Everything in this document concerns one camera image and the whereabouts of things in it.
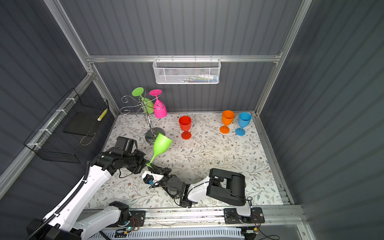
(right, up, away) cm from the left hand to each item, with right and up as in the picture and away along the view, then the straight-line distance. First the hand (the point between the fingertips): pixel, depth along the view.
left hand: (152, 159), depth 76 cm
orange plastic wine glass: (+45, +23, +25) cm, 56 cm away
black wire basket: (-40, +17, -3) cm, 44 cm away
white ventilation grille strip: (+12, -35, -5) cm, 37 cm away
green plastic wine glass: (-5, +29, +6) cm, 30 cm away
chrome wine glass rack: (-9, +12, +28) cm, 32 cm away
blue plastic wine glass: (+54, +21, +20) cm, 61 cm away
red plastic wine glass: (+16, +20, +18) cm, 31 cm away
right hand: (+1, -3, -3) cm, 4 cm away
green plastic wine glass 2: (+5, +8, -2) cm, 10 cm away
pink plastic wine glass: (0, +27, +16) cm, 32 cm away
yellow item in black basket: (-29, +23, +6) cm, 38 cm away
